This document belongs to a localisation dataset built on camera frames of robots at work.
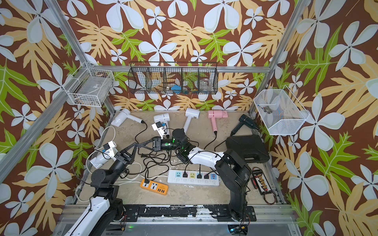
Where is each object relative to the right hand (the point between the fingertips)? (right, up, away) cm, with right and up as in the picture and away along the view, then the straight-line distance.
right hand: (142, 147), depth 68 cm
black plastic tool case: (+63, -4, +25) cm, 68 cm away
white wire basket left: (-36, +33, +17) cm, 52 cm away
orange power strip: (+2, -23, +12) cm, 27 cm away
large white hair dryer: (-33, -11, +20) cm, 40 cm away
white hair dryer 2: (+23, +20, +43) cm, 53 cm away
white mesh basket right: (+76, +17, +16) cm, 80 cm away
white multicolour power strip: (+30, -20, +16) cm, 40 cm away
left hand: (-2, +2, -1) cm, 3 cm away
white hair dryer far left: (-29, +18, +44) cm, 56 cm away
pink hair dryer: (+42, +19, +43) cm, 63 cm away
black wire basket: (+17, +40, +22) cm, 49 cm away
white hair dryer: (+4, +16, +42) cm, 45 cm away
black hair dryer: (+67, +14, +43) cm, 81 cm away
